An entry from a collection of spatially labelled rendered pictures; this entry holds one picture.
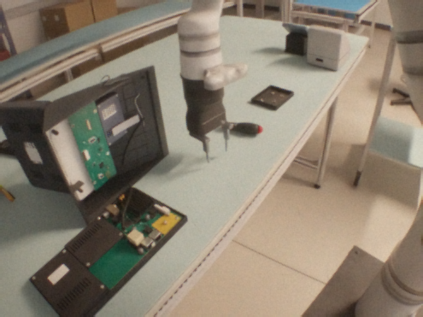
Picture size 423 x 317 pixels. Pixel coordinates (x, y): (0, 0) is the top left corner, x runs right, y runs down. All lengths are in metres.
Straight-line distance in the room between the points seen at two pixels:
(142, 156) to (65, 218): 0.21
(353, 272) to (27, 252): 0.64
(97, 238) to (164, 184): 0.18
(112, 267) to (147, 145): 0.27
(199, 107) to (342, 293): 0.45
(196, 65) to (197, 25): 0.07
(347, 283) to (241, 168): 0.33
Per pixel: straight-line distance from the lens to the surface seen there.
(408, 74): 0.33
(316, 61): 1.13
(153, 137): 0.63
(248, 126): 0.69
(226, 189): 0.57
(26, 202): 0.69
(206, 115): 0.55
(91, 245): 0.51
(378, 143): 2.07
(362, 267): 0.68
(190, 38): 0.49
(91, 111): 0.50
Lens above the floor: 1.40
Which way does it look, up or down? 38 degrees down
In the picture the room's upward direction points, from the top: 5 degrees counter-clockwise
